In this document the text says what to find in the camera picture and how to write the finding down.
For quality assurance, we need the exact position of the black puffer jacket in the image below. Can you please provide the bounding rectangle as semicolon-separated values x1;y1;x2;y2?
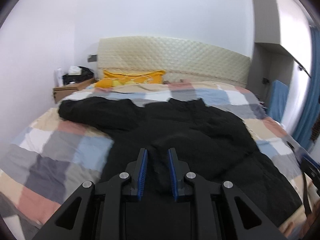
59;97;302;239

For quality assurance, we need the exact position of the blue curtain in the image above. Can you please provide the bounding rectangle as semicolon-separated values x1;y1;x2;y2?
293;27;319;150

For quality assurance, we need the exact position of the checkered patchwork quilt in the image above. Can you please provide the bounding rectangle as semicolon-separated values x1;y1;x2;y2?
1;81;311;239

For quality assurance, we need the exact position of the blue towel on chair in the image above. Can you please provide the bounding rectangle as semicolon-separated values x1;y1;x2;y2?
267;80;289;123

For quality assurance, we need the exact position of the wooden nightstand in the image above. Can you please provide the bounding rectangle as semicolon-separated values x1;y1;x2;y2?
53;77;96;103

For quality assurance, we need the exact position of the yellow pillow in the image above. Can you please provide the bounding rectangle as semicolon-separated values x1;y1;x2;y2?
94;70;166;88

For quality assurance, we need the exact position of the black bag on nightstand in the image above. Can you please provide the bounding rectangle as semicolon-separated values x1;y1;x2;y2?
62;66;94;85

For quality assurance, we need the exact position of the white bottle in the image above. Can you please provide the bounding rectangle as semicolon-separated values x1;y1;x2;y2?
55;68;63;87

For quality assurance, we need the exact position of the white tissue box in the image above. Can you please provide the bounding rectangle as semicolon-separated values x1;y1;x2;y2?
68;66;82;75

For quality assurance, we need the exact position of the grey wardrobe cabinet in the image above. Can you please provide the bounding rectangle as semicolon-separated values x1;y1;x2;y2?
248;0;312;134

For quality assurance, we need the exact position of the cream quilted headboard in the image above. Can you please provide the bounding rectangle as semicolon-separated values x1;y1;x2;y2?
97;36;251;88

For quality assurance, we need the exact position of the black strap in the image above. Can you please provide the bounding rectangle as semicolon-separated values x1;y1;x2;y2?
286;141;313;215

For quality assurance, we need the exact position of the grey wall socket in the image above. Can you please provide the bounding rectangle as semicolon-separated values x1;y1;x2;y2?
87;54;98;63

